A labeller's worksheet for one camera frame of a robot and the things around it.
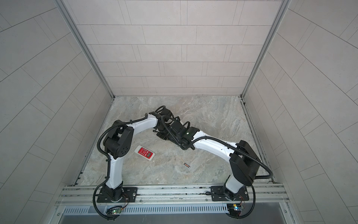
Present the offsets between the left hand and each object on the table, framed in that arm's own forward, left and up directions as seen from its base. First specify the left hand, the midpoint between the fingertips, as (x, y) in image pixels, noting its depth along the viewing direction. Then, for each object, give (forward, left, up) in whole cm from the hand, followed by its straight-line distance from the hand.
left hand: (176, 133), depth 95 cm
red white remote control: (-14, +19, +1) cm, 24 cm away
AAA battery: (-21, -7, +1) cm, 23 cm away
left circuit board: (-43, +26, +4) cm, 50 cm away
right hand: (-6, -4, +8) cm, 11 cm away
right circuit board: (-42, -31, 0) cm, 52 cm away
